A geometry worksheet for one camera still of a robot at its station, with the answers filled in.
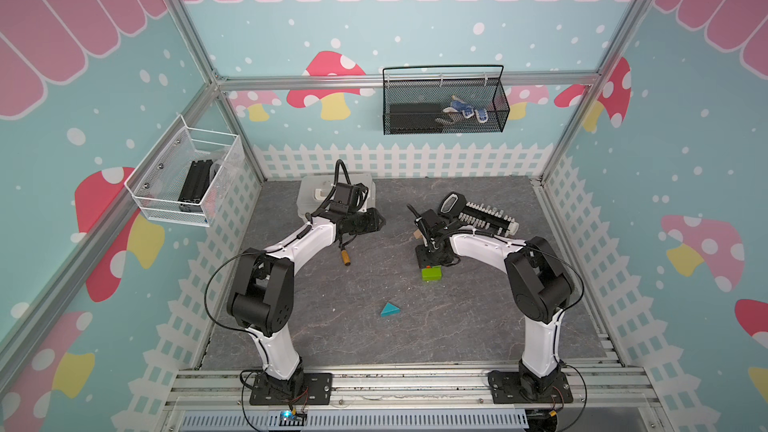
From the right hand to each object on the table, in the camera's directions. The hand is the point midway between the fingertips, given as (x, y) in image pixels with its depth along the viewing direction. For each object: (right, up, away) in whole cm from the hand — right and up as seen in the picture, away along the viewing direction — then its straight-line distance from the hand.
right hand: (425, 259), depth 96 cm
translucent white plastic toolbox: (-38, +22, +3) cm, 44 cm away
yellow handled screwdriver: (-26, +1, +1) cm, 26 cm away
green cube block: (+2, -4, -5) cm, 6 cm away
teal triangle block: (-11, -13, -11) cm, 20 cm away
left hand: (-14, +11, -4) cm, 19 cm away
